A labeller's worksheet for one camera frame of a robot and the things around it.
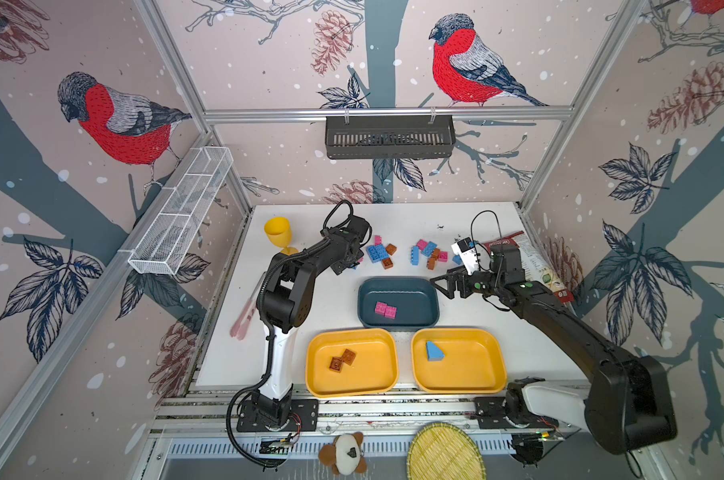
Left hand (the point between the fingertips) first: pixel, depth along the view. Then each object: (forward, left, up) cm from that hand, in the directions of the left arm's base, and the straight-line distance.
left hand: (349, 257), depth 100 cm
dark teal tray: (-14, -22, -4) cm, 26 cm away
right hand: (-15, -27, +11) cm, 33 cm away
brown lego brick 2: (+6, -14, -3) cm, 16 cm away
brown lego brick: (-34, +3, -2) cm, 34 cm away
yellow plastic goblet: (+4, +23, +10) cm, 25 cm away
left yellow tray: (-33, -2, -4) cm, 33 cm away
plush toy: (-54, -1, -1) cm, 54 cm away
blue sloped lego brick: (-31, -25, -2) cm, 40 cm away
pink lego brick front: (-18, -10, -2) cm, 21 cm away
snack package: (-4, -62, 0) cm, 62 cm away
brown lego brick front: (-32, -1, -2) cm, 32 cm away
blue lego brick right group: (+6, -28, -4) cm, 29 cm away
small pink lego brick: (-19, -13, -3) cm, 23 cm away
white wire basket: (-17, +43, +27) cm, 54 cm away
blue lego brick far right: (-15, -29, +20) cm, 39 cm away
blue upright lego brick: (+2, -23, -2) cm, 23 cm away
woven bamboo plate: (-53, -24, -3) cm, 59 cm away
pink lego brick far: (+9, -10, -2) cm, 14 cm away
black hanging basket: (+35, -15, +26) cm, 45 cm away
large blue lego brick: (+4, -10, -3) cm, 11 cm away
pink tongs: (-24, +30, 0) cm, 39 cm away
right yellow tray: (-33, -36, -3) cm, 49 cm away
